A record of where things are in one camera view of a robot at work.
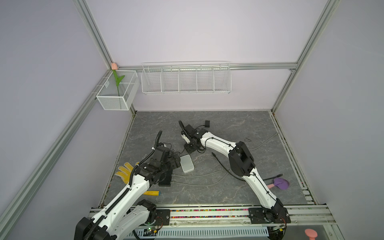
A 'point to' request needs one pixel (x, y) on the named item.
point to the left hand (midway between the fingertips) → (174, 162)
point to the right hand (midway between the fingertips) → (190, 148)
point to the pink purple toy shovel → (279, 183)
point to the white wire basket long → (190, 77)
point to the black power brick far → (207, 123)
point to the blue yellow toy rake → (154, 193)
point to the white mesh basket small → (113, 97)
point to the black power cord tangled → (184, 148)
